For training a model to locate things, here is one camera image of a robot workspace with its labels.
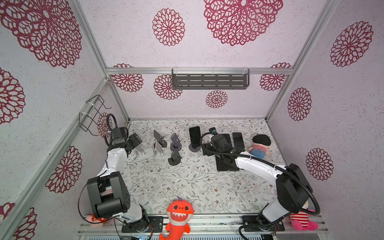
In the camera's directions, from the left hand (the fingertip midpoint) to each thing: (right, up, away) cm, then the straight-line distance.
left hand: (134, 143), depth 90 cm
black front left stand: (+25, -10, +3) cm, 27 cm away
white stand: (+14, -3, +7) cm, 16 cm away
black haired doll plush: (+78, -3, +4) cm, 79 cm away
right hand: (+44, +1, -3) cm, 44 cm away
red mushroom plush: (-8, -35, -19) cm, 41 cm away
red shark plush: (+29, -31, -20) cm, 47 cm away
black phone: (+68, +1, +16) cm, 70 cm away
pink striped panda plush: (+86, -35, -20) cm, 95 cm away
